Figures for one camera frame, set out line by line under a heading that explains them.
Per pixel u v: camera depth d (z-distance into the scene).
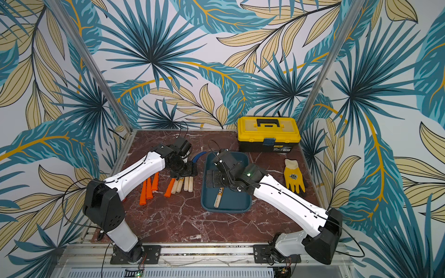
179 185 0.92
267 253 0.74
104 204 0.44
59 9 0.68
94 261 0.74
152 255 0.73
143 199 0.88
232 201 0.88
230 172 0.52
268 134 0.97
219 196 0.88
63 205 0.74
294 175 0.96
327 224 0.40
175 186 0.92
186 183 0.93
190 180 0.94
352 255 0.43
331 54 0.82
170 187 0.92
